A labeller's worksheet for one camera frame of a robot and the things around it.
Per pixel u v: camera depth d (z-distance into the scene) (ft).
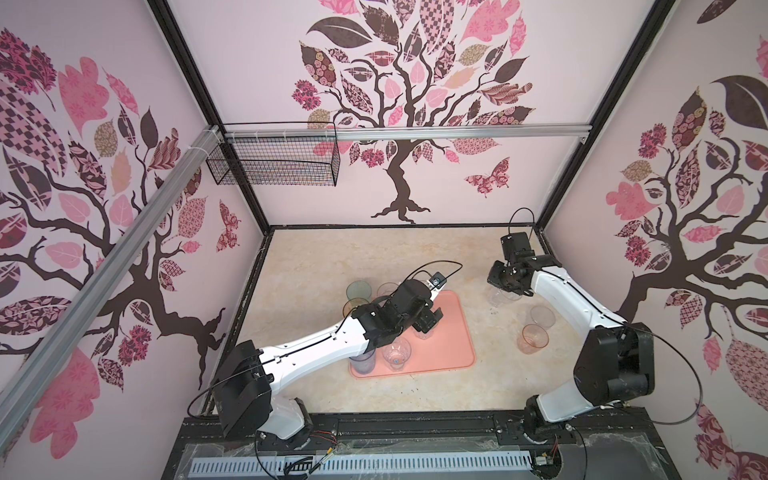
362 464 2.29
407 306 1.82
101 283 1.71
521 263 2.07
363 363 2.54
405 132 3.07
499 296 2.85
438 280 2.09
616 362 1.42
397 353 2.85
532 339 2.87
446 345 2.97
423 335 2.88
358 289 3.02
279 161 4.00
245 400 1.29
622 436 2.39
